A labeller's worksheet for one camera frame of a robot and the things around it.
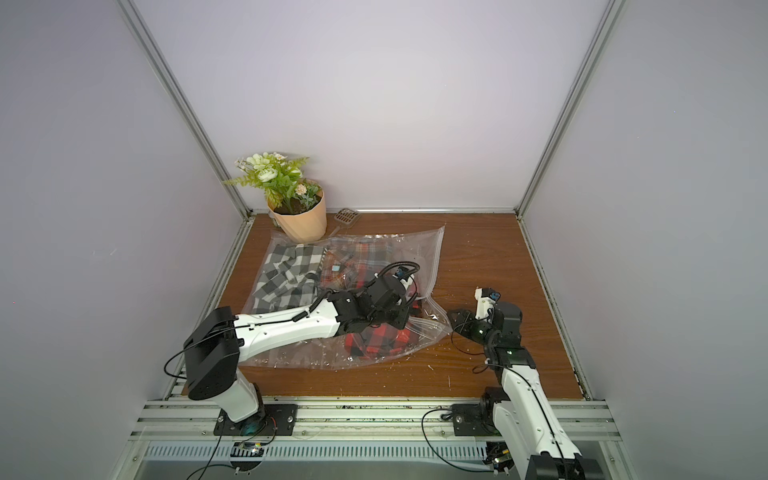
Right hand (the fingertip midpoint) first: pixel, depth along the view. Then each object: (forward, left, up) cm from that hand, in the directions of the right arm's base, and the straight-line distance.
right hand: (457, 305), depth 83 cm
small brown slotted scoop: (+42, +41, -7) cm, 59 cm away
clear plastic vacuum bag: (+22, +9, -3) cm, 24 cm away
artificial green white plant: (+35, +55, +15) cm, 67 cm away
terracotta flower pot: (+28, +50, +8) cm, 58 cm away
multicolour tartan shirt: (+18, +34, -6) cm, 38 cm away
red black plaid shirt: (-8, +21, -6) cm, 24 cm away
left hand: (-3, +12, +3) cm, 13 cm away
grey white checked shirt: (+12, +54, -6) cm, 56 cm away
